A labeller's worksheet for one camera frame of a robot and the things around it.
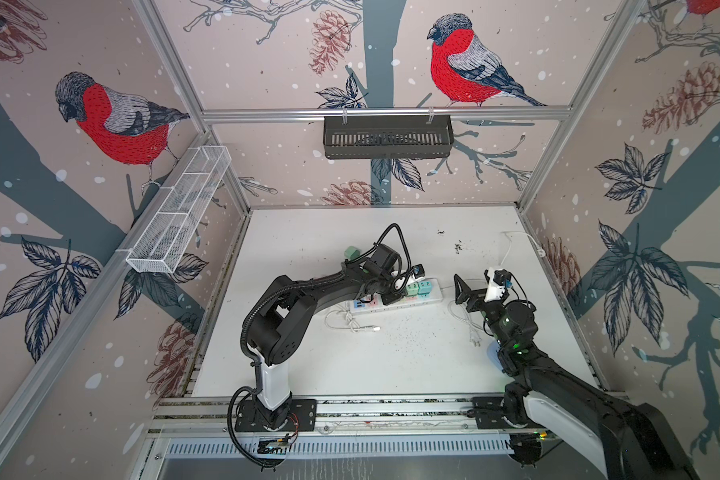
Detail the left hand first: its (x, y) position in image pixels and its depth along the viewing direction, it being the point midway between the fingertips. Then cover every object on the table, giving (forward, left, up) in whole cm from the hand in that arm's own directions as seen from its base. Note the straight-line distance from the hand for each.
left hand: (404, 287), depth 89 cm
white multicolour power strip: (-7, +9, +3) cm, 12 cm away
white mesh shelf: (+12, +63, +23) cm, 68 cm away
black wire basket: (+48, +3, +21) cm, 52 cm away
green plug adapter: (0, -3, -1) cm, 3 cm away
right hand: (-2, -17, +9) cm, 20 cm away
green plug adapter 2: (+16, +17, -4) cm, 24 cm away
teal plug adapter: (0, -7, -1) cm, 7 cm away
